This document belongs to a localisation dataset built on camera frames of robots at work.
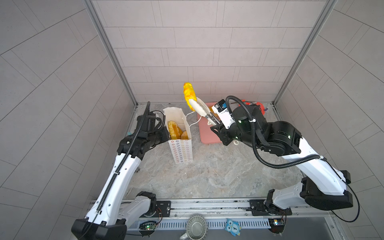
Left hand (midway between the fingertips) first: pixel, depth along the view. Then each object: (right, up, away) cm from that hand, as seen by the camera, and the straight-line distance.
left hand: (173, 131), depth 72 cm
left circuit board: (-9, -42, -7) cm, 43 cm away
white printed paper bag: (+4, -10, +4) cm, 11 cm away
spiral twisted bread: (-1, -3, +13) cm, 14 cm away
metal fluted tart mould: (+12, -43, -5) cm, 45 cm away
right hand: (+18, +3, -15) cm, 24 cm away
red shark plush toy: (+56, +15, +34) cm, 67 cm away
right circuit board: (+49, -43, -3) cm, 65 cm away
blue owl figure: (+28, -42, -6) cm, 51 cm away
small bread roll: (+4, -5, +15) cm, 16 cm away
